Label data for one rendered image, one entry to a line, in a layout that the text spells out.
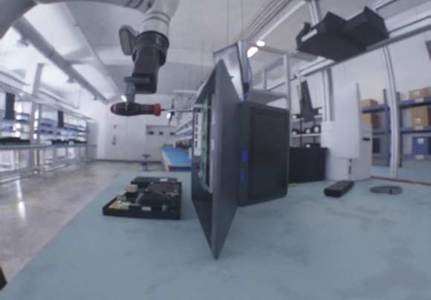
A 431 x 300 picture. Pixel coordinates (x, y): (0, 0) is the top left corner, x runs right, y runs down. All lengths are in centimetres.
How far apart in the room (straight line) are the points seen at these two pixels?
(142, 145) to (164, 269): 1136
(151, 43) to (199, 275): 40
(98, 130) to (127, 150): 204
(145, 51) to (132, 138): 1121
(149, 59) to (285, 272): 39
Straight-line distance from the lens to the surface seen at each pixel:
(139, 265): 22
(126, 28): 47
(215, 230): 21
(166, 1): 56
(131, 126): 1163
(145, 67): 39
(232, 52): 171
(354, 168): 75
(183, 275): 20
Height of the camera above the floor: 112
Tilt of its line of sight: 2 degrees up
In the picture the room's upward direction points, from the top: 1 degrees clockwise
